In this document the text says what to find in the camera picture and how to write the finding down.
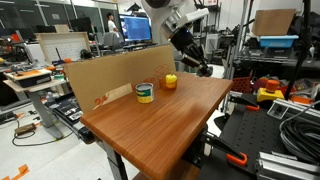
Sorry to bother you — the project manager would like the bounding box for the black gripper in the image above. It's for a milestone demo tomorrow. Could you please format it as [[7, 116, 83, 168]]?
[[169, 27, 213, 75]]

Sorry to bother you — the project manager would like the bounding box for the yellow bell pepper toy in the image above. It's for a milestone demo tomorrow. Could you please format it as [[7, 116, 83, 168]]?
[[165, 73, 179, 85]]

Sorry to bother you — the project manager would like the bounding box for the red plastic crate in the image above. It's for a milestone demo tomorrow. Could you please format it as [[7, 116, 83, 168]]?
[[231, 76, 253, 95]]

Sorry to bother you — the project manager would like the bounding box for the green labelled tin can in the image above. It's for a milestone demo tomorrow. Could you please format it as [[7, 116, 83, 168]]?
[[135, 82, 155, 104]]

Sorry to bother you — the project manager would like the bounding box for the computer monitor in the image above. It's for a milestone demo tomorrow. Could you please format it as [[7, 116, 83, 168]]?
[[119, 13, 153, 43]]

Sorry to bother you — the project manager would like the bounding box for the yellow emergency stop button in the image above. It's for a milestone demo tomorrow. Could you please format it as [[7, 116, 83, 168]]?
[[256, 79, 285, 103]]

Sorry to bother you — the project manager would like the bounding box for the brown cardboard board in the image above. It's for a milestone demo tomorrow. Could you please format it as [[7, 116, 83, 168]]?
[[62, 43, 178, 115]]

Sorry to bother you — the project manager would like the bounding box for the blue plastic bin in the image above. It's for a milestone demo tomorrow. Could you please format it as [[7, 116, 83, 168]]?
[[258, 34, 300, 49]]

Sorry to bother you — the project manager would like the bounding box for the brown cardboard box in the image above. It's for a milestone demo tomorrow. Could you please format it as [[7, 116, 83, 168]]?
[[251, 8, 297, 37]]

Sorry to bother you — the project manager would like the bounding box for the grey office chair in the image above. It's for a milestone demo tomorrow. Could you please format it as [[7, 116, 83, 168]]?
[[102, 31, 124, 52]]

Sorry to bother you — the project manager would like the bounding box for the person in white shirt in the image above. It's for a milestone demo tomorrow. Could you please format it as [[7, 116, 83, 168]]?
[[106, 11, 120, 34]]

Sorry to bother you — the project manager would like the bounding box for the black vertical pole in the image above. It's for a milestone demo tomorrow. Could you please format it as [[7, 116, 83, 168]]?
[[284, 0, 313, 101]]

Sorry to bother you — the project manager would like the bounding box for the metal table leg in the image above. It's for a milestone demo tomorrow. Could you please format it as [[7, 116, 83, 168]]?
[[98, 139, 130, 180]]

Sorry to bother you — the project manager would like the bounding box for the white pegboard panel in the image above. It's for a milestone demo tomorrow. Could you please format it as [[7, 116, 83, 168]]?
[[34, 31, 92, 65]]

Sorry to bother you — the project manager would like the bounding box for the black control box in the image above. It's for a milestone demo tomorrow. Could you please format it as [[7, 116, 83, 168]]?
[[45, 93, 85, 128]]

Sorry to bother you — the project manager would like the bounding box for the aluminium extrusion bar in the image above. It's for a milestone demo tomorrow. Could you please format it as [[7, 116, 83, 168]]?
[[255, 151, 320, 180]]

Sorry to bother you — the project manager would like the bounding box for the small grey side table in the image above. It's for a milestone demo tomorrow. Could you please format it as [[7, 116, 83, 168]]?
[[3, 68, 69, 140]]

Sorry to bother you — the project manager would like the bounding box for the black and orange case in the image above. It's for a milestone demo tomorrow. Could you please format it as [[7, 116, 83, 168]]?
[[5, 68, 53, 89]]

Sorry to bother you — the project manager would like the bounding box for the orange floor tape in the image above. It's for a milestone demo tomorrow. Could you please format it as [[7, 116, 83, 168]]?
[[1, 163, 31, 180]]

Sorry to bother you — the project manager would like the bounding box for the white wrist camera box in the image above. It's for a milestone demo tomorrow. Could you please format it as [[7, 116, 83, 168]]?
[[177, 7, 210, 29]]

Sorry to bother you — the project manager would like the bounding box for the black clamp orange handle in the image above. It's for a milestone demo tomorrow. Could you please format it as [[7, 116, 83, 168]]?
[[203, 132, 249, 167], [229, 94, 261, 112]]

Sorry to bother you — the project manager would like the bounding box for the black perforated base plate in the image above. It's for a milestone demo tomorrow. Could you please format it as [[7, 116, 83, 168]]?
[[199, 98, 320, 180]]

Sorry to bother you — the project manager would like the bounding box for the black cable bundle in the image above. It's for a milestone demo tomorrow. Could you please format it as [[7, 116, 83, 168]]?
[[279, 99, 320, 165]]

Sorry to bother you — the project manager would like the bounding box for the power brick with cable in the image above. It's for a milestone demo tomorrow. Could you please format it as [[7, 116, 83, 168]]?
[[11, 122, 75, 148]]

